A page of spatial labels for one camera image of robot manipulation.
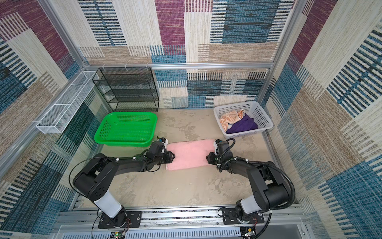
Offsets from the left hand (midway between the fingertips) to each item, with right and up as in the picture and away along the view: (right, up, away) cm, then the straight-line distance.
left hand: (174, 155), depth 94 cm
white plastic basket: (+56, +30, +19) cm, 66 cm away
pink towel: (+10, 0, +1) cm, 10 cm away
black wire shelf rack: (-35, +44, +15) cm, 58 cm away
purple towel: (+47, +20, +8) cm, 52 cm away
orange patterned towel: (+37, +24, +9) cm, 45 cm away
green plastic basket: (-35, +16, +15) cm, 42 cm away
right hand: (+21, -2, -1) cm, 21 cm away
